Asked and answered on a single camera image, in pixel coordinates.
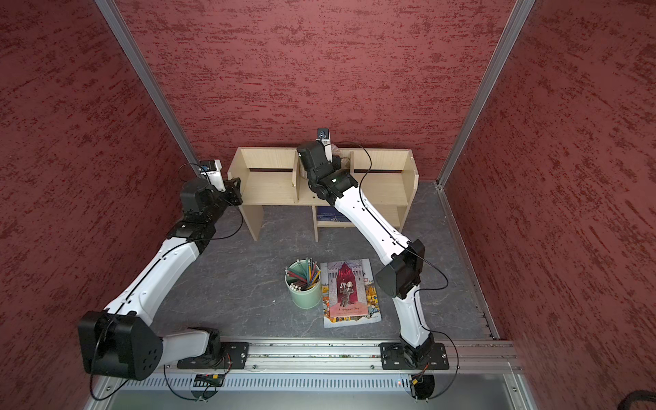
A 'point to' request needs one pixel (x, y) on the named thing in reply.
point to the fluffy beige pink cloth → (345, 162)
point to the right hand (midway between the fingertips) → (325, 162)
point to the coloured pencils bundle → (303, 274)
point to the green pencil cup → (309, 298)
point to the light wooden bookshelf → (272, 177)
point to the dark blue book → (330, 213)
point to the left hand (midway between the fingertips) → (238, 184)
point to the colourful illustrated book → (349, 293)
